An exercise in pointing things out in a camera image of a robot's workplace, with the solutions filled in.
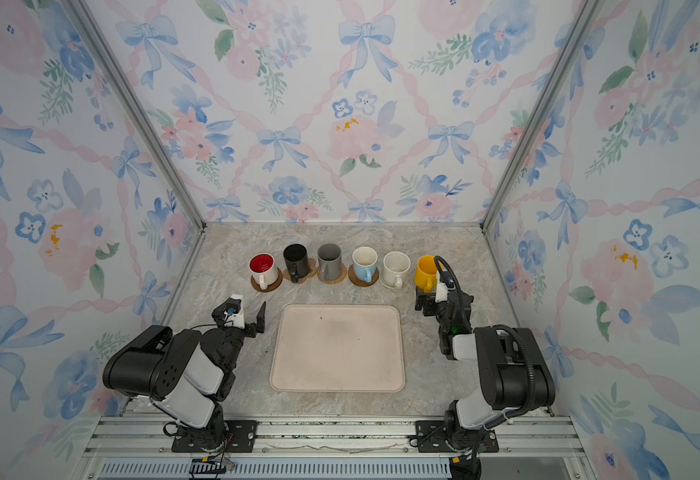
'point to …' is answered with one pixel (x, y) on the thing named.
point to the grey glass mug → (330, 262)
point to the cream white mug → (395, 267)
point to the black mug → (297, 261)
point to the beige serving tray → (337, 349)
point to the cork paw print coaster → (312, 272)
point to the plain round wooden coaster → (359, 282)
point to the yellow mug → (426, 273)
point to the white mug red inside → (263, 269)
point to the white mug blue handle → (364, 260)
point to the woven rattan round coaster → (336, 281)
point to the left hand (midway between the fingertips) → (247, 299)
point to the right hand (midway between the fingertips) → (433, 285)
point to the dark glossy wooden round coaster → (270, 287)
